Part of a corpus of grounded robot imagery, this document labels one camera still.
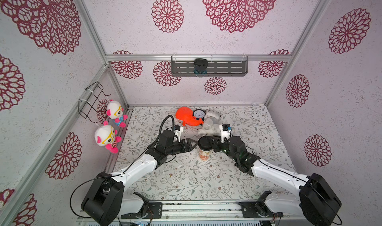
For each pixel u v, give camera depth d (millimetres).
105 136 795
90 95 775
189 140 729
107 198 411
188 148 714
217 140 718
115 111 934
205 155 829
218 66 936
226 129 701
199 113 1128
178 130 756
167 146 646
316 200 408
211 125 939
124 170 480
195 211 747
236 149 615
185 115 1104
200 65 879
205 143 785
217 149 725
